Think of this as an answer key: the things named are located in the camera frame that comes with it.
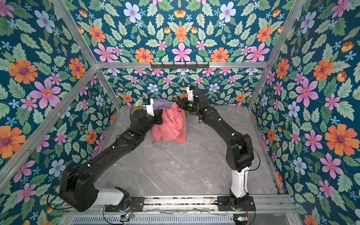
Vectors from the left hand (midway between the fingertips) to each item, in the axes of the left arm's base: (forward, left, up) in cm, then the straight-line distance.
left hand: (164, 105), depth 75 cm
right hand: (+7, -6, -3) cm, 10 cm away
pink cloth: (-6, -4, -13) cm, 15 cm away
